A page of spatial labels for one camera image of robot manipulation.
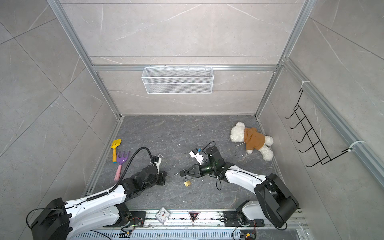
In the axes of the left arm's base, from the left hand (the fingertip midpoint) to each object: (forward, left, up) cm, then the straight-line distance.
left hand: (168, 170), depth 83 cm
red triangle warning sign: (-22, -14, -6) cm, 27 cm away
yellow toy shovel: (+24, +38, -5) cm, 45 cm away
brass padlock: (-5, -11, -7) cm, 14 cm away
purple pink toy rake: (+10, +32, -6) cm, 34 cm away
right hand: (-3, -11, +4) cm, 12 cm away
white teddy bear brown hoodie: (+18, -54, +2) cm, 57 cm away
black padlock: (-4, -8, +5) cm, 10 cm away
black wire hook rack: (-6, -71, +24) cm, 75 cm away
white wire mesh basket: (+55, -6, +23) cm, 60 cm away
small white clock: (-22, +2, -5) cm, 22 cm away
